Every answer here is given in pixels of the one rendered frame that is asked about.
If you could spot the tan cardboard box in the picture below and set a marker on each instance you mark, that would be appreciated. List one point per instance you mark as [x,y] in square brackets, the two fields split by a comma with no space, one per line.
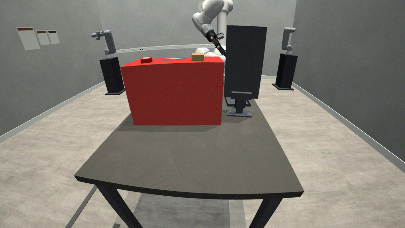
[197,57]

